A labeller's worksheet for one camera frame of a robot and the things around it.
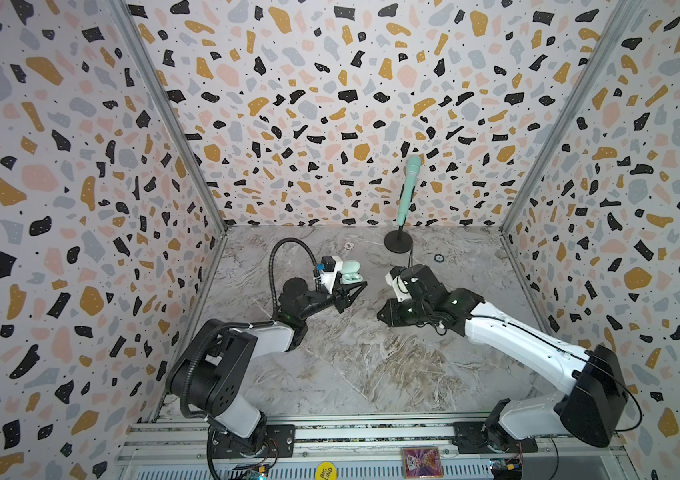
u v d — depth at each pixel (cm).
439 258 113
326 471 70
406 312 68
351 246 117
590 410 40
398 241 119
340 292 75
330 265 70
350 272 80
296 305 68
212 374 44
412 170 95
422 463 70
